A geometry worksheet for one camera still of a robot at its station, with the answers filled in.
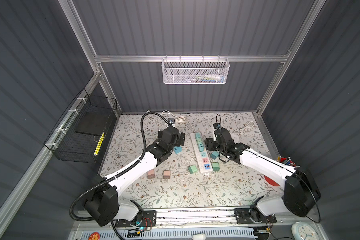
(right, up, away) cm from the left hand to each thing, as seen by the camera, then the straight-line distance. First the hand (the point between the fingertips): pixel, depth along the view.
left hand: (174, 132), depth 82 cm
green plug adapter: (+10, -22, +7) cm, 25 cm away
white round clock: (+60, -45, -14) cm, 77 cm away
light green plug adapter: (+25, -21, +7) cm, 33 cm away
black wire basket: (-47, -1, -10) cm, 48 cm away
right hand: (+21, -5, +4) cm, 22 cm away
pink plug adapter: (-14, -24, +4) cm, 29 cm away
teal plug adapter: (+15, -6, +13) cm, 21 cm away
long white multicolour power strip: (+16, -15, +12) cm, 25 cm away
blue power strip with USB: (+1, -12, +15) cm, 19 cm away
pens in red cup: (+60, -15, -5) cm, 62 cm away
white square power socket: (+42, -5, +20) cm, 47 cm away
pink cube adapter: (-5, -25, +5) cm, 26 cm away
